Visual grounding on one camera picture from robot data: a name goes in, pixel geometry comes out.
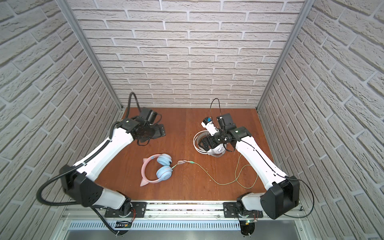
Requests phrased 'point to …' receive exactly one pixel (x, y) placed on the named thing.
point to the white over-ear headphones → (218, 151)
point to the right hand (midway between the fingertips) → (207, 139)
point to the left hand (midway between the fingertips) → (159, 131)
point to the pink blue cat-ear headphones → (163, 173)
